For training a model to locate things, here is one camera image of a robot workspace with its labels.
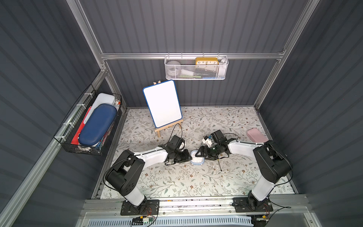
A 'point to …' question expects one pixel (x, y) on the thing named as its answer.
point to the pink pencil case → (256, 135)
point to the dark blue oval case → (98, 124)
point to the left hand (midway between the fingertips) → (192, 160)
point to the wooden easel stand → (159, 129)
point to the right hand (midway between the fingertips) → (202, 155)
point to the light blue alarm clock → (196, 160)
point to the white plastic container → (101, 99)
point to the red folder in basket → (75, 140)
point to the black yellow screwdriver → (219, 164)
